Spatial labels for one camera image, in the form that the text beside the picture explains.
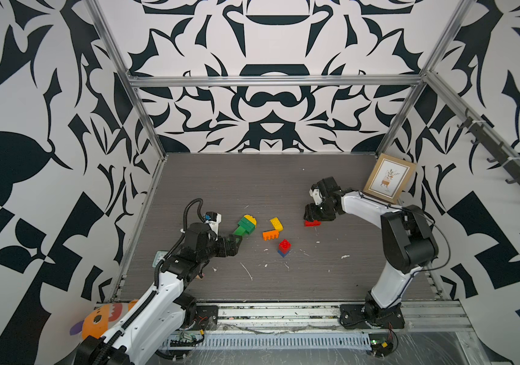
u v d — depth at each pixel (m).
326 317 0.76
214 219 0.74
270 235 0.91
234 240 0.74
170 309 0.62
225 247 0.72
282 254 0.88
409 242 0.49
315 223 0.93
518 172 0.55
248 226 0.93
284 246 0.83
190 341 0.70
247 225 0.93
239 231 0.92
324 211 0.81
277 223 0.94
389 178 1.00
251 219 0.94
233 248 0.74
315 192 0.89
